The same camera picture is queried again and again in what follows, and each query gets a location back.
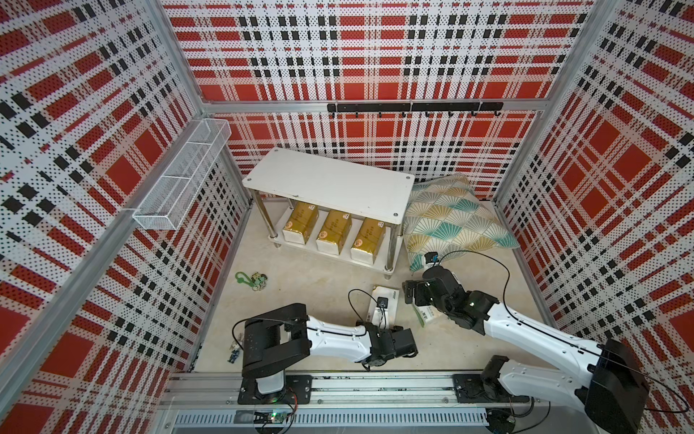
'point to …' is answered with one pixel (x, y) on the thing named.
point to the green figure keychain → (257, 281)
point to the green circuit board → (269, 417)
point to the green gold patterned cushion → (446, 215)
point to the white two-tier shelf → (335, 209)
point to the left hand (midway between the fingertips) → (384, 328)
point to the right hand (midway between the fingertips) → (420, 283)
